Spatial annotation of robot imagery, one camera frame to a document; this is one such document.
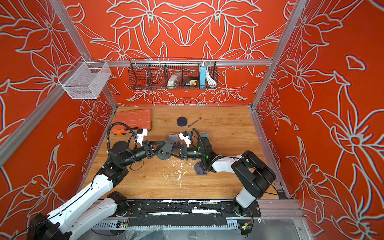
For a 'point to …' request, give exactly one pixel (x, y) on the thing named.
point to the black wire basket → (172, 73)
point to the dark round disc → (182, 121)
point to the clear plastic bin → (85, 80)
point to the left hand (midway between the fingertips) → (165, 143)
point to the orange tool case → (135, 118)
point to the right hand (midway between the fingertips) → (167, 158)
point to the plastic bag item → (174, 80)
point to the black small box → (192, 82)
